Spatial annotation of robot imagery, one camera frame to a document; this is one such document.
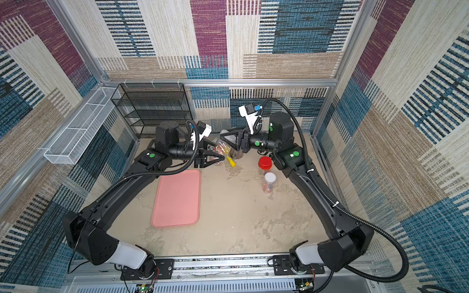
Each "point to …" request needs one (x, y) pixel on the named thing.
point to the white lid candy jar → (270, 178)
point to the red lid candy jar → (265, 163)
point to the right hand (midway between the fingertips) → (227, 137)
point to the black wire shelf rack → (146, 105)
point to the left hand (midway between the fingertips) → (222, 153)
